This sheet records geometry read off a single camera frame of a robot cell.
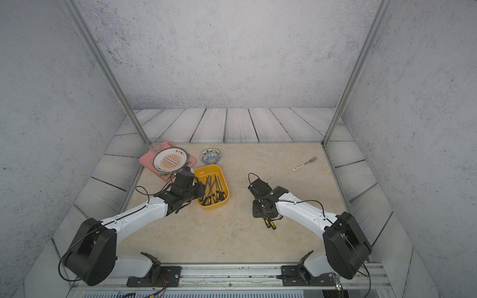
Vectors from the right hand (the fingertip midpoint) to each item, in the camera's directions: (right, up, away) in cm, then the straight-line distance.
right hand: (260, 212), depth 84 cm
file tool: (-24, +2, +10) cm, 26 cm away
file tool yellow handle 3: (+4, -5, +3) cm, 7 cm away
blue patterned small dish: (-27, +25, +29) cm, 47 cm away
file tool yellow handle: (-21, +6, +15) cm, 26 cm away
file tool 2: (-23, +5, +12) cm, 26 cm away
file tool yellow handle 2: (-18, +6, +13) cm, 23 cm away
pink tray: (-65, +24, +28) cm, 74 cm away
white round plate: (-51, +23, +27) cm, 62 cm away
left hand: (-24, +11, +5) cm, 27 cm away
